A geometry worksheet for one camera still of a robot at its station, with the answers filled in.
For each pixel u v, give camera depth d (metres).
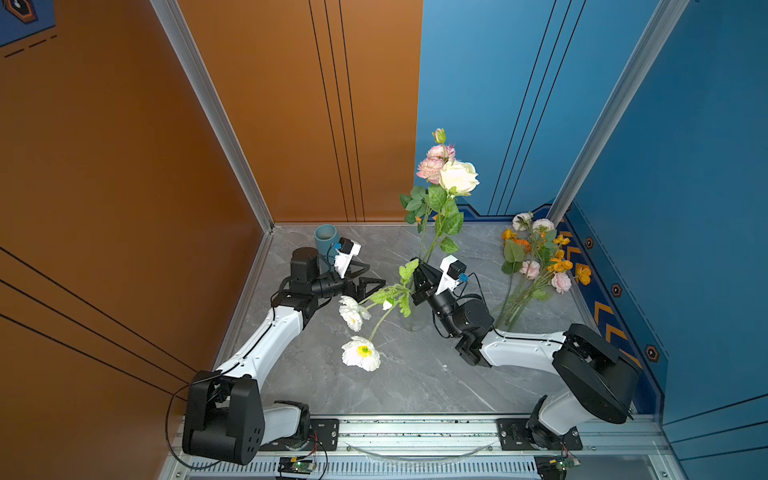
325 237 0.89
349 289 0.70
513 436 0.72
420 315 0.72
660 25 0.71
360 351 0.45
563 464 0.70
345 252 0.69
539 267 1.03
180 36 0.72
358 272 0.79
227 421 0.40
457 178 0.54
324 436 0.74
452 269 0.61
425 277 0.67
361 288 0.68
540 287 0.99
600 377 0.44
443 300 0.67
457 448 0.72
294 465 0.71
